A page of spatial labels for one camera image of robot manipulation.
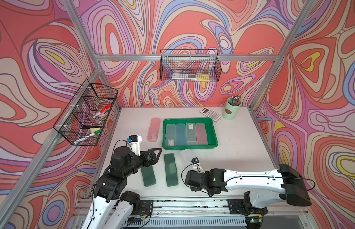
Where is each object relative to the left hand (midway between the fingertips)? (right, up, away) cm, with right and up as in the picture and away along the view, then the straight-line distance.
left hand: (157, 151), depth 67 cm
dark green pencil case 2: (+6, -18, +19) cm, 26 cm away
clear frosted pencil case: (+4, +4, +35) cm, 36 cm away
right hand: (+20, -19, +9) cm, 29 cm away
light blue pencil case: (+12, +2, +34) cm, 36 cm away
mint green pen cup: (+49, +25, +35) cm, 65 cm away
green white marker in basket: (-32, +9, +5) cm, 33 cm away
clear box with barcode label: (+19, +4, +34) cm, 40 cm away
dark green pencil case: (-7, -18, +15) cm, 24 cm away
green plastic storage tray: (+34, +2, +32) cm, 47 cm away
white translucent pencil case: (+15, -6, +16) cm, 23 cm away
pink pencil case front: (+27, +4, +32) cm, 42 cm away
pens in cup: (+52, +29, +36) cm, 70 cm away
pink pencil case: (-8, +7, +37) cm, 38 cm away
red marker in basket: (-30, +21, +9) cm, 38 cm away
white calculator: (+36, +20, +48) cm, 63 cm away
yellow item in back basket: (+26, +43, +24) cm, 56 cm away
